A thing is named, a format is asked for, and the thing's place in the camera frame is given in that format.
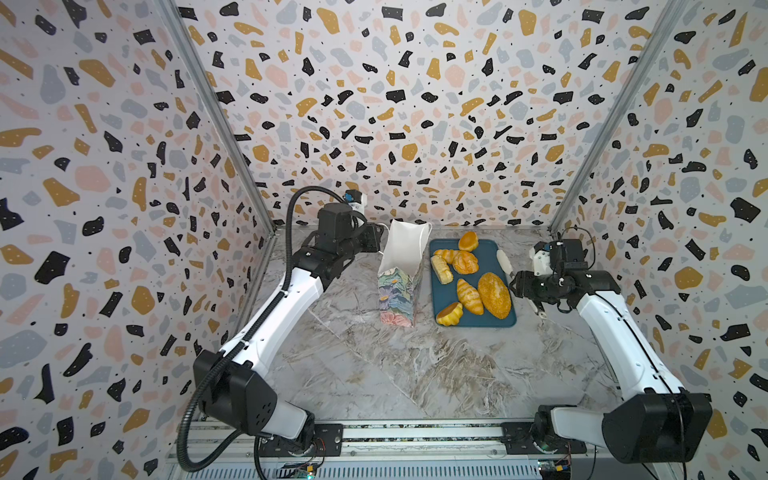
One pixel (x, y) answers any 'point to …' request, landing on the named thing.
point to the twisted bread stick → (447, 254)
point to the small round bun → (468, 241)
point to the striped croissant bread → (469, 297)
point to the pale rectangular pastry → (442, 269)
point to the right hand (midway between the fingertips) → (517, 279)
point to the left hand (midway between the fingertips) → (381, 221)
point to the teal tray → (441, 296)
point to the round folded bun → (465, 262)
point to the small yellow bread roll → (450, 315)
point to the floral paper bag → (400, 269)
